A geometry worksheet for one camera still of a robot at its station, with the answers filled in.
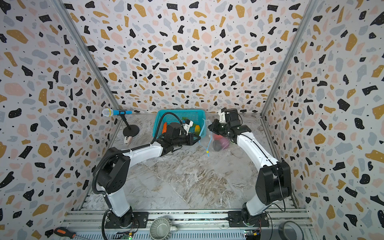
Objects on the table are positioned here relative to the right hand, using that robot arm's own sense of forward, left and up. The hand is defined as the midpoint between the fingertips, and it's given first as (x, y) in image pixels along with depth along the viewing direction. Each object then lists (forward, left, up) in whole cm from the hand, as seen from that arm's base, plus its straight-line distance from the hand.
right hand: (205, 123), depth 83 cm
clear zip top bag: (+1, -3, -19) cm, 19 cm away
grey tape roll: (-48, -44, -22) cm, 69 cm away
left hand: (-4, +2, -6) cm, 8 cm away
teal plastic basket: (+24, +6, -20) cm, 32 cm away
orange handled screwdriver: (-49, +65, -21) cm, 84 cm away
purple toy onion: (0, -13, -19) cm, 23 cm away
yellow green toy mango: (+12, +5, -21) cm, 25 cm away
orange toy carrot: (+14, +30, -23) cm, 40 cm away
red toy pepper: (+2, -8, -17) cm, 18 cm away
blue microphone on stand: (+12, +54, -22) cm, 60 cm away
